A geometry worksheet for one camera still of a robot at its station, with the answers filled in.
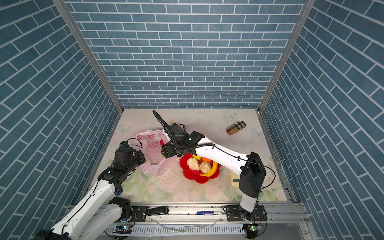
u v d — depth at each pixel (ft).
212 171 2.74
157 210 2.49
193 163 2.83
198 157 2.96
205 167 2.71
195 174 2.83
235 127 3.47
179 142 1.89
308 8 2.35
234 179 2.76
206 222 2.37
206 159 2.92
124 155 2.01
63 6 2.31
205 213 2.41
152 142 3.34
